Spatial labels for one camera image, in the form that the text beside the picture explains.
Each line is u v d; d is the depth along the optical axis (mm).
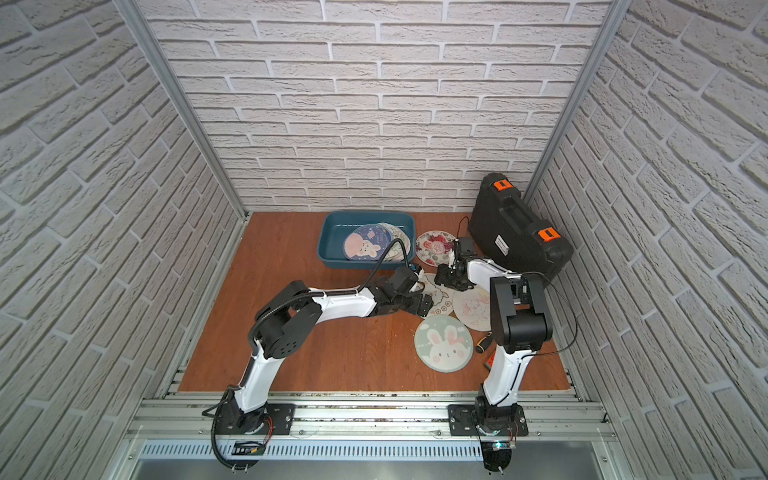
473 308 944
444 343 874
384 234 1100
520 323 509
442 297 969
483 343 851
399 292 746
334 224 1132
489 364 823
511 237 873
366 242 1072
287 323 533
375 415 760
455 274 771
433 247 1098
